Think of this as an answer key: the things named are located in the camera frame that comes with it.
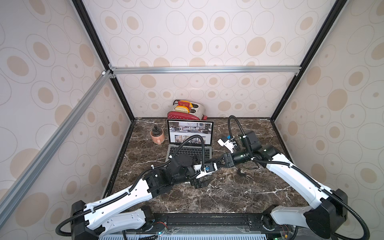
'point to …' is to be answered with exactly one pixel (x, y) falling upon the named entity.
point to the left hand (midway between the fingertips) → (211, 168)
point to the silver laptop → (179, 131)
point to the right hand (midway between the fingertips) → (215, 167)
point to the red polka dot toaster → (182, 109)
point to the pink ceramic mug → (158, 139)
